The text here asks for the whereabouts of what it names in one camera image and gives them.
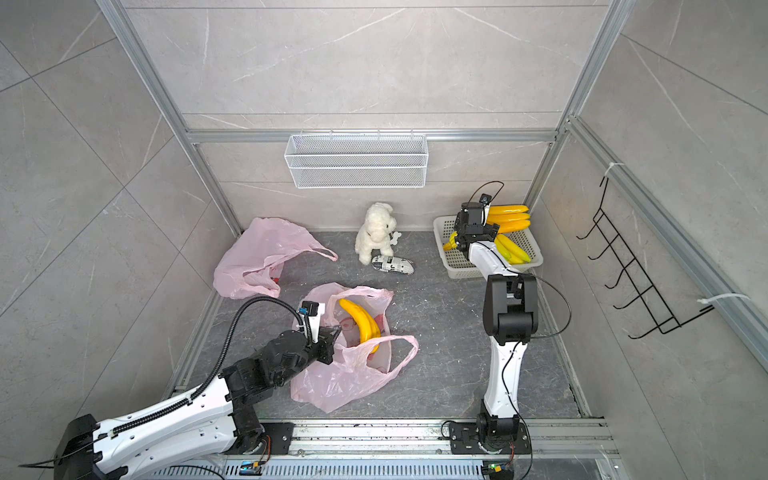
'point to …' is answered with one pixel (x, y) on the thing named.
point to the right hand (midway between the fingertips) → (480, 218)
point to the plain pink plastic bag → (254, 260)
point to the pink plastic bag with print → (365, 354)
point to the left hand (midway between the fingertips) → (343, 325)
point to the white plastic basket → (458, 266)
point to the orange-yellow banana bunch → (368, 328)
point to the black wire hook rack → (647, 296)
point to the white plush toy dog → (376, 232)
